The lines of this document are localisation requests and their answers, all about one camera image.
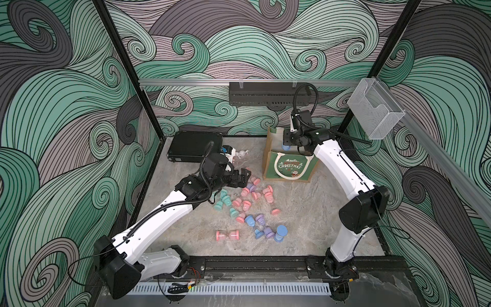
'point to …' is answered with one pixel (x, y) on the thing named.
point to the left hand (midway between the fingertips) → (241, 169)
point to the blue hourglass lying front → (258, 233)
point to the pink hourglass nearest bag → (256, 181)
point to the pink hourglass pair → (269, 197)
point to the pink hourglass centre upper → (255, 196)
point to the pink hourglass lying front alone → (234, 235)
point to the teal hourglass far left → (223, 193)
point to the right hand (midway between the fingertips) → (286, 135)
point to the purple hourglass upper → (251, 187)
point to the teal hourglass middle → (226, 197)
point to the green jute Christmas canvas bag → (282, 165)
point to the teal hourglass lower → (233, 212)
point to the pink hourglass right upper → (268, 189)
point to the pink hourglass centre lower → (241, 218)
